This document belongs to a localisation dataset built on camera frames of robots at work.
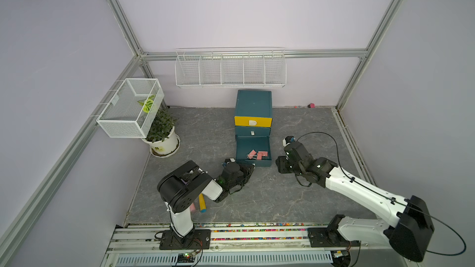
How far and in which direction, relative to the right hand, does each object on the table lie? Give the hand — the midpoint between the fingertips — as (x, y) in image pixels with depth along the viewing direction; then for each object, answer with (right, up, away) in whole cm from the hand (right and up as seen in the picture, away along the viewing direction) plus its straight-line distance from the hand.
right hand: (278, 160), depth 82 cm
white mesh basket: (-66, +23, +2) cm, 70 cm away
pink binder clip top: (-7, 0, +15) cm, 16 cm away
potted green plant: (-55, +10, +7) cm, 56 cm away
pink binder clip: (-11, 0, +15) cm, 19 cm away
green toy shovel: (-34, -19, -1) cm, 39 cm away
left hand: (-9, -5, +8) cm, 13 cm away
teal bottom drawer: (-15, +5, +15) cm, 22 cm away
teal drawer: (-11, +12, +13) cm, 21 cm away
